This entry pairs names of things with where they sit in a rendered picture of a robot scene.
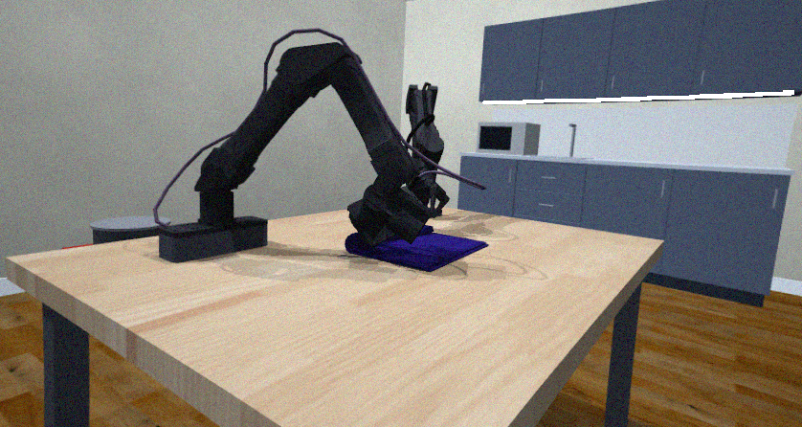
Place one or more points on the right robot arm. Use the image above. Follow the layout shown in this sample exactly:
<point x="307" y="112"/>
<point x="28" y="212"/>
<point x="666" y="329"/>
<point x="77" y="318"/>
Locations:
<point x="306" y="67"/>

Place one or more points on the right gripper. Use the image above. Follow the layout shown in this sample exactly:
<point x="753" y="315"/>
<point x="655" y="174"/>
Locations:
<point x="372" y="232"/>

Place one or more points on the dark blue towel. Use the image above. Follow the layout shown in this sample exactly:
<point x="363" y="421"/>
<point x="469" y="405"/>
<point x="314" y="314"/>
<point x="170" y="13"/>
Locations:
<point x="428" y="252"/>

